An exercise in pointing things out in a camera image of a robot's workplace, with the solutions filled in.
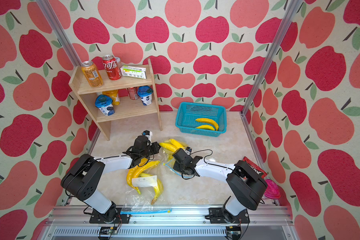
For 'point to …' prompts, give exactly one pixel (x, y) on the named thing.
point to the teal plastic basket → (187, 113)
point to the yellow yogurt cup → (114, 94)
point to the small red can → (133, 92)
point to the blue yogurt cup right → (145, 92)
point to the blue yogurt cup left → (105, 103)
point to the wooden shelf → (131, 108)
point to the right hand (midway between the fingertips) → (175, 168)
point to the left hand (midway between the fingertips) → (163, 147)
